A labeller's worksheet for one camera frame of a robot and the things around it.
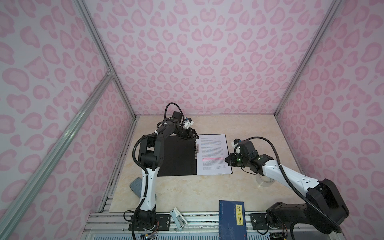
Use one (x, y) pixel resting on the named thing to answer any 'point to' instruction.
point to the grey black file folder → (181, 157)
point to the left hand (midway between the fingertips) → (196, 135)
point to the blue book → (232, 220)
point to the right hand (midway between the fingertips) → (225, 158)
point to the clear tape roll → (263, 183)
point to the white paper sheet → (212, 152)
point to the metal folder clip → (195, 149)
